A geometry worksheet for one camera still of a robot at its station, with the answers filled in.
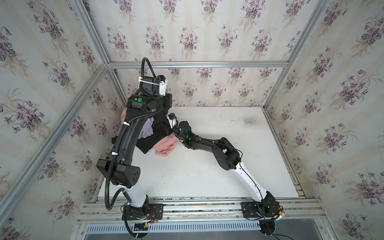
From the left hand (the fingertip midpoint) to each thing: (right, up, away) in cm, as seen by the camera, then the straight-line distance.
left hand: (170, 96), depth 75 cm
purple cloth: (-16, -18, +16) cm, 29 cm away
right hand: (-9, -13, +18) cm, 24 cm away
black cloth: (-19, -28, +20) cm, 39 cm away
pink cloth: (-7, -30, +18) cm, 35 cm away
